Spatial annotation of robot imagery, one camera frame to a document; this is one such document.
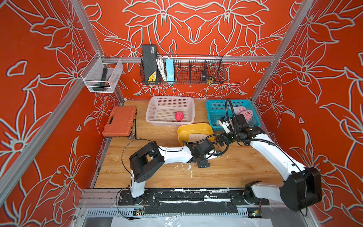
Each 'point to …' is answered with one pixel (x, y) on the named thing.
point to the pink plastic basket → (161, 111)
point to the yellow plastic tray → (188, 132)
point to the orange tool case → (120, 121)
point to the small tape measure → (210, 80)
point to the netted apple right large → (248, 115)
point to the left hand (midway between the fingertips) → (207, 153)
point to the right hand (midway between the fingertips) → (220, 136)
